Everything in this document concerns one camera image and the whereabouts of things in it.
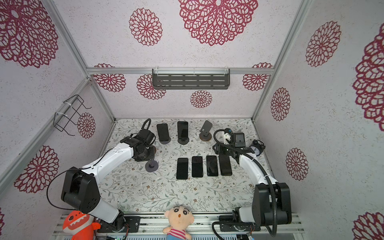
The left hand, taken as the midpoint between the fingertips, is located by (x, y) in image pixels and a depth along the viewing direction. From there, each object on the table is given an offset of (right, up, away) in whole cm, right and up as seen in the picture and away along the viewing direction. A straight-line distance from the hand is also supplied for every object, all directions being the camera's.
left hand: (149, 159), depth 87 cm
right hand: (+40, +8, +1) cm, 41 cm away
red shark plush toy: (-26, -27, -20) cm, 42 cm away
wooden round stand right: (+35, +11, +22) cm, 43 cm away
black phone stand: (+19, +16, +13) cm, 28 cm away
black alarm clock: (+67, +7, +8) cm, 68 cm away
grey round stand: (+6, +9, +19) cm, 22 cm away
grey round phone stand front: (+1, -5, +4) cm, 6 cm away
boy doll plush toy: (+20, -24, -19) cm, 36 cm away
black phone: (+46, -6, +8) cm, 47 cm away
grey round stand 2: (+19, +9, +20) cm, 29 cm away
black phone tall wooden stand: (+19, -8, +9) cm, 22 cm away
